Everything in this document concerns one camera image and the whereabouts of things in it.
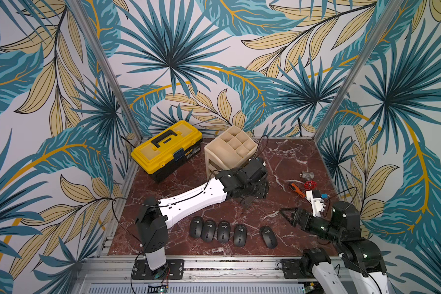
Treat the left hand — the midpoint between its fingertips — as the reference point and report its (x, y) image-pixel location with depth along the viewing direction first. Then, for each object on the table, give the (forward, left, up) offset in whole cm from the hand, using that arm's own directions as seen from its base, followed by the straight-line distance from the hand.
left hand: (262, 191), depth 74 cm
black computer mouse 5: (-12, -5, -19) cm, 23 cm away
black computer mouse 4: (-12, +8, -18) cm, 23 cm away
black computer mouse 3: (-11, +15, -18) cm, 26 cm away
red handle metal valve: (+13, -29, -16) cm, 36 cm away
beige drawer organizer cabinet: (+17, +13, +5) cm, 22 cm away
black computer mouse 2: (-10, +22, -18) cm, 30 cm away
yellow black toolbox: (+23, +43, -3) cm, 49 cm away
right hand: (-10, -7, +2) cm, 12 cm away
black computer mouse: (-9, +28, -18) cm, 34 cm away
